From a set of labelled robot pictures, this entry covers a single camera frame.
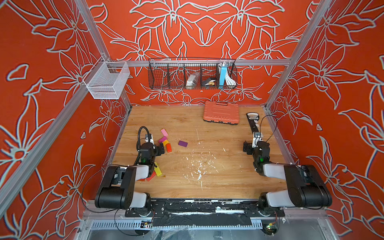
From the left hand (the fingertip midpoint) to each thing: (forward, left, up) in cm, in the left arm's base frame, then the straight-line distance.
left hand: (154, 142), depth 93 cm
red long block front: (-21, -1, -5) cm, 22 cm away
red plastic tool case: (+29, -46, 0) cm, 55 cm away
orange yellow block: (+3, -6, -4) cm, 8 cm away
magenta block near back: (+6, -4, -5) cm, 8 cm away
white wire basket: (+27, +32, +26) cm, 50 cm away
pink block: (+11, -4, -4) cm, 13 cm away
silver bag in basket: (+30, -22, +27) cm, 46 cm away
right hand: (+5, -61, +2) cm, 62 cm away
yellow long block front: (-16, -5, -4) cm, 17 cm away
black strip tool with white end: (+28, -69, -3) cm, 75 cm away
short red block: (-1, -9, -5) cm, 11 cm away
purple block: (+4, -18, -6) cm, 19 cm away
